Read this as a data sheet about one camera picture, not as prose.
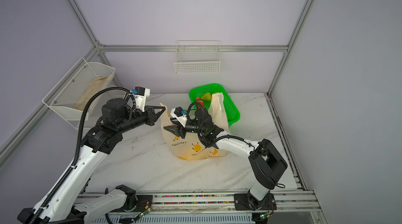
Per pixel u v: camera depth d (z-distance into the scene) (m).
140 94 0.55
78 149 0.42
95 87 0.82
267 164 0.45
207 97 1.13
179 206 0.73
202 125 0.60
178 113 0.62
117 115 0.47
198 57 0.96
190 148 0.80
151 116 0.55
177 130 0.65
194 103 0.57
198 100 1.11
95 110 0.71
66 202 0.37
